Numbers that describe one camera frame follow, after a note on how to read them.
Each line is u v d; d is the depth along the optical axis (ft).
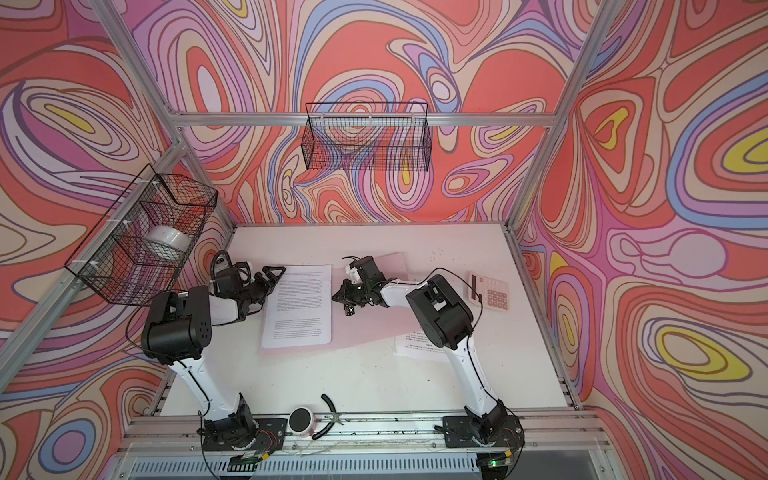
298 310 3.14
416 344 2.90
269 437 2.37
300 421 2.36
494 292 3.20
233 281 2.68
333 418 2.51
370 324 2.95
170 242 2.41
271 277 2.97
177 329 1.66
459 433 2.38
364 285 2.87
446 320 1.90
